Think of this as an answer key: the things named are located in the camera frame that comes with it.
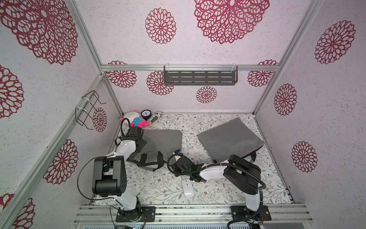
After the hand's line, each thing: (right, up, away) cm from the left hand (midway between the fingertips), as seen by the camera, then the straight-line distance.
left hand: (139, 148), depth 94 cm
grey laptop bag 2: (+66, +6, +6) cm, 66 cm away
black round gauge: (-1, +24, +22) cm, 33 cm away
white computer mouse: (+32, -21, -13) cm, 40 cm away
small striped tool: (+6, +21, +19) cm, 28 cm away
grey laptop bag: (+14, +2, 0) cm, 15 cm away
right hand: (+21, -10, -5) cm, 24 cm away
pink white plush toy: (-7, +19, +13) cm, 24 cm away
